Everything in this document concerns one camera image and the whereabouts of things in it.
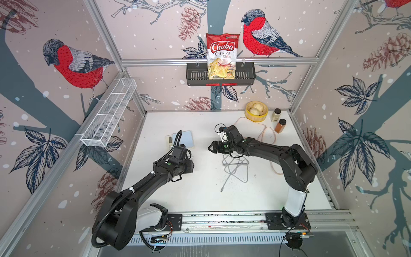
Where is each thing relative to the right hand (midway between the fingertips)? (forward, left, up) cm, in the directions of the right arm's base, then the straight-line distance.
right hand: (213, 148), depth 91 cm
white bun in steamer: (+37, -32, -2) cm, 49 cm away
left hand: (-8, +11, -2) cm, 14 cm away
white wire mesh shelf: (-5, +51, +24) cm, 57 cm away
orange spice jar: (+20, -44, -2) cm, 49 cm away
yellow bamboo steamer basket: (+30, -34, -5) cm, 46 cm away
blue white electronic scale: (+12, +18, -8) cm, 23 cm away
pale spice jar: (+30, -44, -2) cm, 53 cm away
